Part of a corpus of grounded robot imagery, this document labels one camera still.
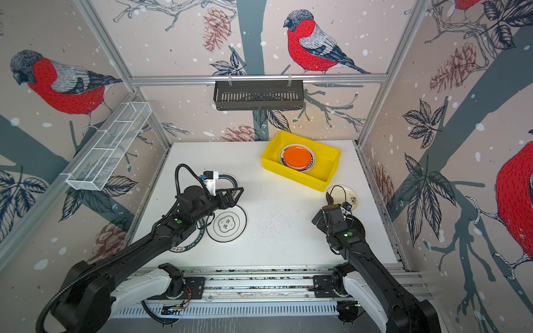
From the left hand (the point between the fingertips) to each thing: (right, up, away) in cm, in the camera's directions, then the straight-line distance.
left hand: (236, 190), depth 77 cm
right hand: (+35, -15, +8) cm, 39 cm away
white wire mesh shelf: (-50, +9, -5) cm, 51 cm away
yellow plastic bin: (+40, +4, +25) cm, 47 cm away
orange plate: (+28, +13, +34) cm, 46 cm away
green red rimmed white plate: (+32, +7, +27) cm, 42 cm away
